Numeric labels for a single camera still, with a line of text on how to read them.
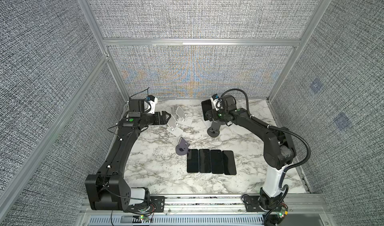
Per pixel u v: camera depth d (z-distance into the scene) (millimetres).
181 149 874
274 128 531
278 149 515
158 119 691
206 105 967
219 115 818
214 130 949
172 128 967
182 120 1005
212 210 732
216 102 835
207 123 1003
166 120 717
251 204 732
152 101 704
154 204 732
